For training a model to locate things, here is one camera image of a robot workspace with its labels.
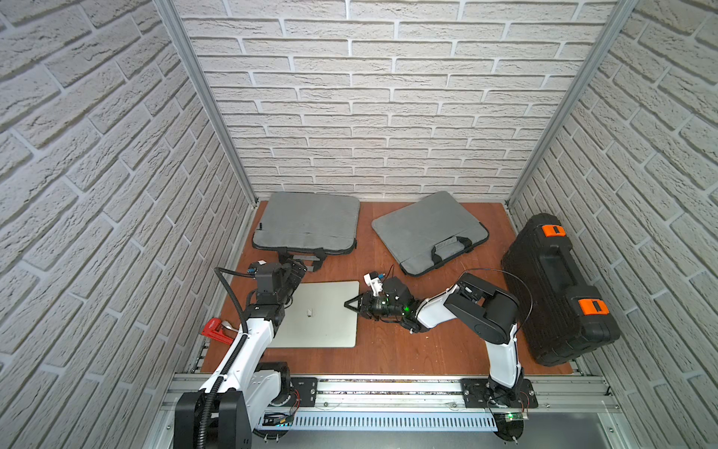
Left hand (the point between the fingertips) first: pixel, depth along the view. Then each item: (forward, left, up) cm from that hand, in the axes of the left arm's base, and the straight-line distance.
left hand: (300, 264), depth 85 cm
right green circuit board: (-39, -60, -12) cm, 72 cm away
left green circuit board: (-39, +3, -14) cm, 42 cm away
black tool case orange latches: (-21, -69, +9) cm, 72 cm away
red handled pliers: (-16, +25, -11) cm, 32 cm away
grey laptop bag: (+23, +2, -9) cm, 25 cm away
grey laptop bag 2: (+18, -45, -6) cm, 49 cm away
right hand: (-10, -15, -8) cm, 20 cm away
